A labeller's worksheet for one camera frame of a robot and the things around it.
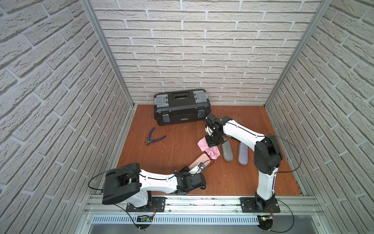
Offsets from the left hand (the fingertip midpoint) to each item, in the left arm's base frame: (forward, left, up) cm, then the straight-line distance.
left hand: (193, 172), depth 83 cm
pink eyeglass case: (+7, -6, +3) cm, 10 cm away
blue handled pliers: (+23, +31, -1) cm, 38 cm away
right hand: (+15, -12, +5) cm, 20 cm away
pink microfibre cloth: (+10, -12, +7) cm, 17 cm away
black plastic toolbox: (+39, +11, +15) cm, 43 cm away
